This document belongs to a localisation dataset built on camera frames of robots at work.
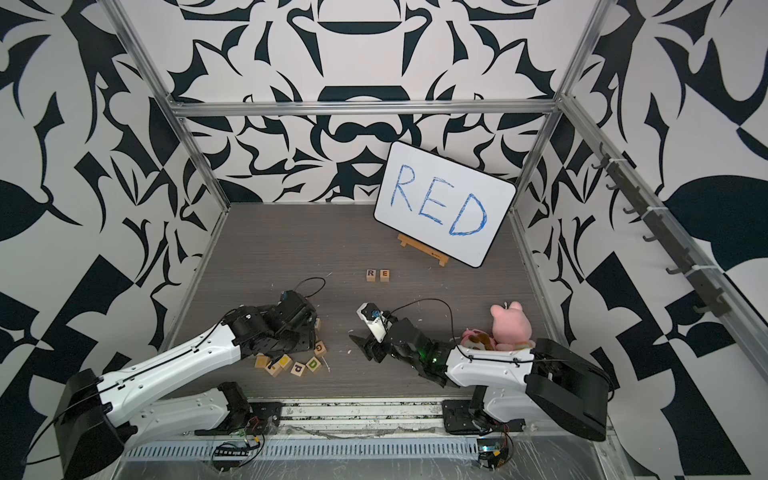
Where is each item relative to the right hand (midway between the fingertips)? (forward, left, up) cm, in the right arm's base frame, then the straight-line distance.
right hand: (360, 322), depth 79 cm
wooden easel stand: (+27, -22, -7) cm, 35 cm away
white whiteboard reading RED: (+32, -27, +9) cm, 43 cm away
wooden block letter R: (+19, -2, -7) cm, 20 cm away
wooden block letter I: (-9, +23, -7) cm, 26 cm away
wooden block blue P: (-10, +17, -7) cm, 21 cm away
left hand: (-2, +14, -2) cm, 14 cm away
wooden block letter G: (-5, +11, -7) cm, 14 cm away
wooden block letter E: (+19, -6, -9) cm, 22 cm away
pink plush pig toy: (+1, -42, -7) cm, 43 cm away
